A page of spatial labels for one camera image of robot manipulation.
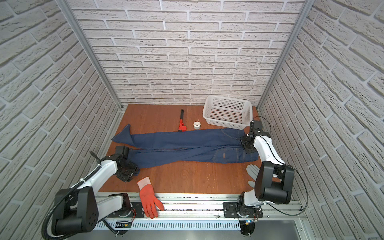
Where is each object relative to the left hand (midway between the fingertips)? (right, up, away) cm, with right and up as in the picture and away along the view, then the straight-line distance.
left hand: (137, 170), depth 86 cm
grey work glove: (+69, 0, -1) cm, 69 cm away
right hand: (+64, +16, +3) cm, 66 cm away
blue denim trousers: (+49, +14, +6) cm, 51 cm away
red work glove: (+11, -12, -12) cm, 20 cm away
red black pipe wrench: (+25, +24, +20) cm, 40 cm away
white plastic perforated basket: (+67, +35, +31) cm, 82 cm away
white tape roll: (+35, +26, +20) cm, 48 cm away
